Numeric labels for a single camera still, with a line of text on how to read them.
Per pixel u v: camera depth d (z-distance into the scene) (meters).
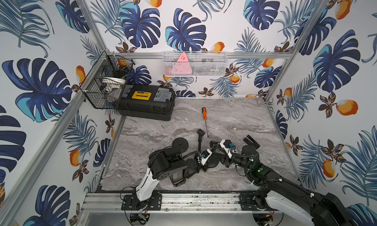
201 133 0.98
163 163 0.52
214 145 0.72
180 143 0.95
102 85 0.92
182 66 0.90
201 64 0.98
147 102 0.97
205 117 1.09
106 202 0.76
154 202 0.74
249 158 0.61
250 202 0.73
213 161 0.83
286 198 0.52
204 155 0.73
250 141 0.95
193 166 0.69
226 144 0.66
